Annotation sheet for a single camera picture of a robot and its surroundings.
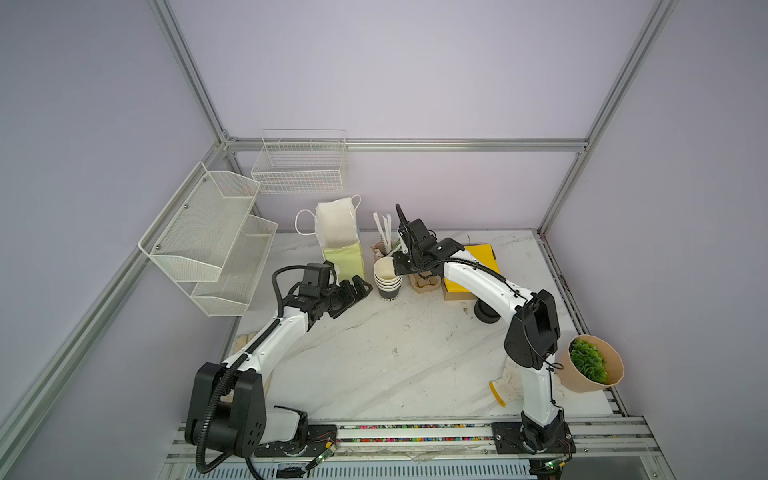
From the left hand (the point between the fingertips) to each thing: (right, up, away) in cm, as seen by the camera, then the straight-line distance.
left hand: (361, 295), depth 85 cm
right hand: (+10, +10, +4) cm, 14 cm away
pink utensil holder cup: (+4, +15, +19) cm, 25 cm away
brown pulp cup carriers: (+20, +3, +17) cm, 26 cm away
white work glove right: (+41, -26, -3) cm, 49 cm away
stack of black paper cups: (+8, +3, +3) cm, 9 cm away
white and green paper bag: (-9, +22, +9) cm, 25 cm away
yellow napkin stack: (+43, +12, +22) cm, 50 cm away
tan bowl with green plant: (+60, -16, -10) cm, 63 cm away
